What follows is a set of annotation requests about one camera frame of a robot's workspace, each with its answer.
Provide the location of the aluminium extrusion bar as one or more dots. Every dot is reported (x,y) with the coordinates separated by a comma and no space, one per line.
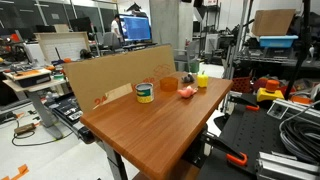
(293,108)
(286,168)

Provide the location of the yellow pepper toy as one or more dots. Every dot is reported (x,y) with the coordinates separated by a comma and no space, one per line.
(202,81)

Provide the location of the pink toy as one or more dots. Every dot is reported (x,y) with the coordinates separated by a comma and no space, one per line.
(186,92)

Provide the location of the green yellow tin can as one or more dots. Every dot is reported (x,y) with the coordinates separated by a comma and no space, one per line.
(144,94)

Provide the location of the green bin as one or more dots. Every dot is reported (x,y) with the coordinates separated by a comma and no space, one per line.
(194,67)

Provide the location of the computer monitor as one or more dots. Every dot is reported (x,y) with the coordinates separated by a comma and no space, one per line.
(136,28)

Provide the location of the grey office chair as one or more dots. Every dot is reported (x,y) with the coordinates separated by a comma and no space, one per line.
(110,41)

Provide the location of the grey side table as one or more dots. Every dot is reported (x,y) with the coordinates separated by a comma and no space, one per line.
(36,100)

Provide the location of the person in white shirt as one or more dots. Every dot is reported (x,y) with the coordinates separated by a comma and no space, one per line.
(115,26)

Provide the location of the blue plastic bin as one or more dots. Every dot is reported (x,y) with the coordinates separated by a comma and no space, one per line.
(277,41)

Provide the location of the framed white board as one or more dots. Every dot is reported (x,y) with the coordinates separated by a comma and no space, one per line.
(63,45)

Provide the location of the yellow emergency stop button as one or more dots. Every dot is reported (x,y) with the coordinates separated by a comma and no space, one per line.
(269,93)

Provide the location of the grey toy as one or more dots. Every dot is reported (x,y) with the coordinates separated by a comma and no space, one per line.
(188,79)

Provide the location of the black box device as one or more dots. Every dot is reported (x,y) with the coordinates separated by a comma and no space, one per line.
(30,79)

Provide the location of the red perforated crate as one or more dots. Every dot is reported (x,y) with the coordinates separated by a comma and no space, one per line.
(241,85)

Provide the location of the black tripod pole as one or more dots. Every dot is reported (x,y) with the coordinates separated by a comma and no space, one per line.
(301,43)

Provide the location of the brown cardboard box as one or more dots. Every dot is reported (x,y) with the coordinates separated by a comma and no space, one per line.
(272,22)

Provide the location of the orange translucent container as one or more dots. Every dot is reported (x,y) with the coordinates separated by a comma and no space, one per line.
(168,84)

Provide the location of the black control unit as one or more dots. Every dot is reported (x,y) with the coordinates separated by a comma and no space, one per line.
(66,110)

